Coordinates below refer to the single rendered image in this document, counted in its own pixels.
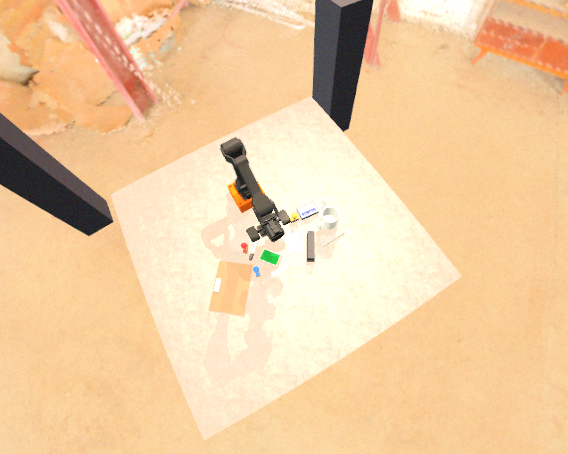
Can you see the blue and white stamp pad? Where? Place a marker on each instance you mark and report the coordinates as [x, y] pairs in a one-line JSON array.
[[307, 210]]

